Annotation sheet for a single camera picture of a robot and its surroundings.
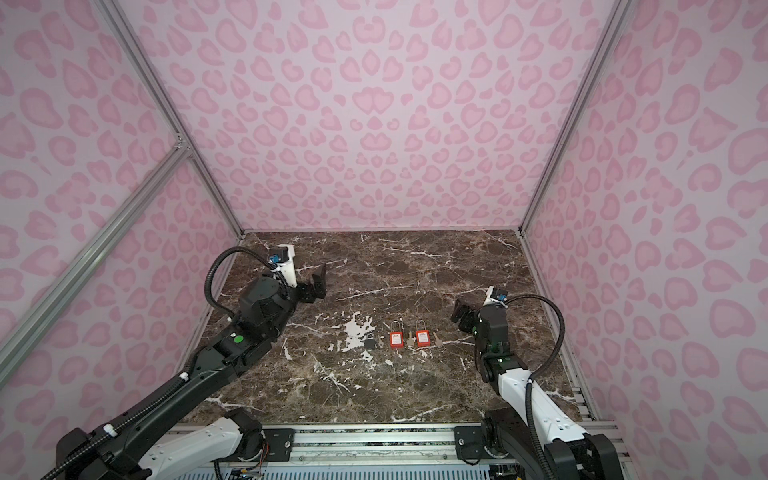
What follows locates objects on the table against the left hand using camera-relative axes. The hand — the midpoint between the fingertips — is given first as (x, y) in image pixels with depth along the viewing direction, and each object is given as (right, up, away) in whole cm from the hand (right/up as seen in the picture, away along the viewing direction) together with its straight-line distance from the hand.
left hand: (308, 259), depth 72 cm
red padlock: (+30, -23, +18) cm, 42 cm away
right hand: (+42, -13, +13) cm, 46 cm away
